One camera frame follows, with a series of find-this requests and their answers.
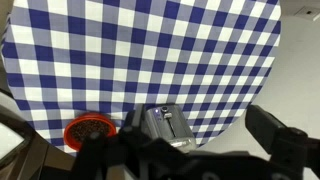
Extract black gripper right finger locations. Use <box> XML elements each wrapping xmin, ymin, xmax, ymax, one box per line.
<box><xmin>244</xmin><ymin>104</ymin><xmax>309</xmax><ymax>168</ymax></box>

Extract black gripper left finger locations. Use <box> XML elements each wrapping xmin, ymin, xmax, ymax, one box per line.
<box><xmin>74</xmin><ymin>103</ymin><xmax>148</xmax><ymax>180</ymax></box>

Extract silver toaster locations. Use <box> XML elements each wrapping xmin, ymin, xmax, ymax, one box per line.
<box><xmin>143</xmin><ymin>103</ymin><xmax>198</xmax><ymax>154</ymax></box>

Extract dark coffee beans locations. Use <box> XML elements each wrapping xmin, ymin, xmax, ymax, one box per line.
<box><xmin>70</xmin><ymin>119</ymin><xmax>113</xmax><ymax>143</ymax></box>

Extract large red bowl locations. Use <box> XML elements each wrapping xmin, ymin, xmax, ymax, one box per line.
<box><xmin>63</xmin><ymin>112</ymin><xmax>118</xmax><ymax>153</ymax></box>

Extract blue white checkered tablecloth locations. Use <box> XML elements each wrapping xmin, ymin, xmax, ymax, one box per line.
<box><xmin>0</xmin><ymin>0</ymin><xmax>283</xmax><ymax>156</ymax></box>

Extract white wall outlet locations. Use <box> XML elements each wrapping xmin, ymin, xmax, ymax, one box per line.
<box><xmin>294</xmin><ymin>5</ymin><xmax>320</xmax><ymax>22</ymax></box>

